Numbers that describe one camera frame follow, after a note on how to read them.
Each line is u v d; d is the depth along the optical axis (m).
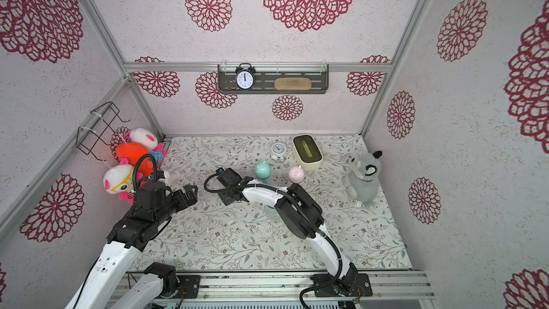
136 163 0.55
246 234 0.86
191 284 0.74
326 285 0.63
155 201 0.58
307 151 1.07
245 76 0.90
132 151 0.87
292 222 0.55
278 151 1.09
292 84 0.90
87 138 0.73
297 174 0.83
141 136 0.94
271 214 0.93
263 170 0.86
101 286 0.43
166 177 0.67
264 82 0.94
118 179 0.80
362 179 0.86
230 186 0.75
